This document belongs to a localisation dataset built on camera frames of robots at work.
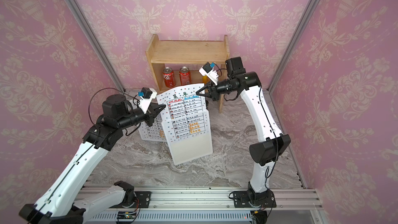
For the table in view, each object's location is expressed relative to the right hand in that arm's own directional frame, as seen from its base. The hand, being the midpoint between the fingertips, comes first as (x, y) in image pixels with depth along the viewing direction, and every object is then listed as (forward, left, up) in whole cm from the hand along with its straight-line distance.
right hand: (199, 92), depth 68 cm
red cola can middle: (+21, +8, -6) cm, 23 cm away
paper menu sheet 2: (-5, +8, -6) cm, 11 cm away
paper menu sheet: (-1, +27, -29) cm, 39 cm away
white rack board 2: (-10, +7, -21) cm, 24 cm away
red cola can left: (+20, +17, -7) cm, 27 cm away
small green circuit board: (-39, +37, -38) cm, 66 cm away
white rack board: (-3, +32, -35) cm, 48 cm away
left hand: (-6, +15, -1) cm, 16 cm away
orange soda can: (+19, -4, -9) cm, 21 cm away
